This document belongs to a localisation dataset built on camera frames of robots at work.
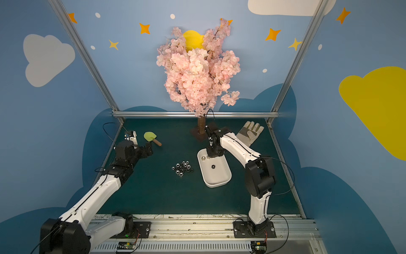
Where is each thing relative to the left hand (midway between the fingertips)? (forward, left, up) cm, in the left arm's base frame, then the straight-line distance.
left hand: (142, 142), depth 83 cm
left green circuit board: (-44, +2, -21) cm, 49 cm away
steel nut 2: (+3, -33, -20) cm, 38 cm away
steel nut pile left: (-5, -15, -20) cm, 26 cm away
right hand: (+1, -40, -10) cm, 41 cm away
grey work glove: (+26, -66, -20) cm, 74 cm away
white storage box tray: (-10, -39, -20) cm, 45 cm away
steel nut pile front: (-8, -19, -20) cm, 29 cm away
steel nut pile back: (-1, -21, -20) cm, 29 cm away
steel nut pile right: (-5, -24, -20) cm, 32 cm away
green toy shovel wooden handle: (+20, +6, -20) cm, 29 cm away
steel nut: (-3, -39, -20) cm, 44 cm away
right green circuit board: (-42, -60, -21) cm, 77 cm away
